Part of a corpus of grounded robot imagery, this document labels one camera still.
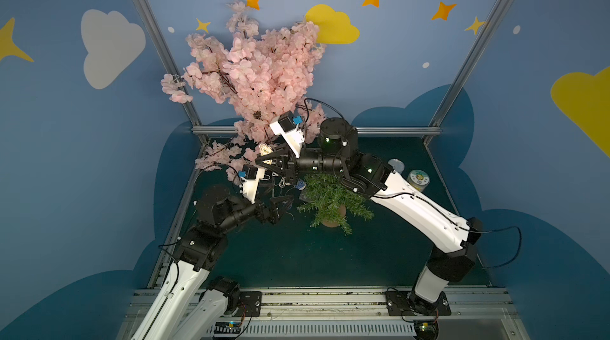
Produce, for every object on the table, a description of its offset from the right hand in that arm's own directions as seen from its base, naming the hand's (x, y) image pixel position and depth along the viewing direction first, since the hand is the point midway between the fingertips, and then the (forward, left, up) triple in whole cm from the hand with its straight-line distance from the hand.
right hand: (264, 156), depth 54 cm
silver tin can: (+33, -48, -41) cm, 72 cm away
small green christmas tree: (+5, -18, -28) cm, 34 cm away
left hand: (+1, -3, -15) cm, 15 cm away
